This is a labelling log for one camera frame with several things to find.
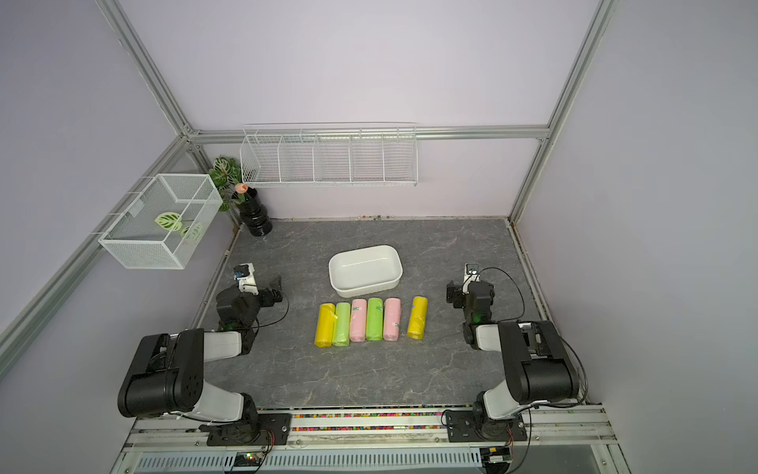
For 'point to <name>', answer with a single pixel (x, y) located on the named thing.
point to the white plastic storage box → (367, 270)
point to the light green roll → (341, 327)
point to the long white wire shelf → (330, 154)
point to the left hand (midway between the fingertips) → (267, 278)
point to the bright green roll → (375, 319)
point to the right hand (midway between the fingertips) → (467, 279)
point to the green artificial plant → (227, 177)
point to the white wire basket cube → (167, 220)
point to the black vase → (255, 214)
